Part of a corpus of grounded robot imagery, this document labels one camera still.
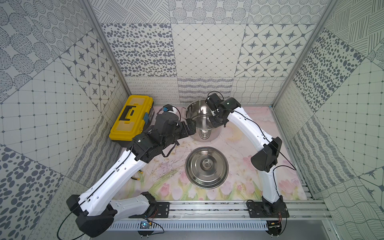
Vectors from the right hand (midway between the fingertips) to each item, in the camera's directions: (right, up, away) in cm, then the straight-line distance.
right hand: (220, 122), depth 85 cm
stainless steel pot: (-11, +7, +16) cm, 21 cm away
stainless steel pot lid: (-8, -27, +2) cm, 28 cm away
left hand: (-17, +1, -20) cm, 26 cm away
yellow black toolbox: (-52, +5, +8) cm, 52 cm away
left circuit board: (-38, -49, -13) cm, 64 cm away
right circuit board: (+25, -50, -13) cm, 57 cm away
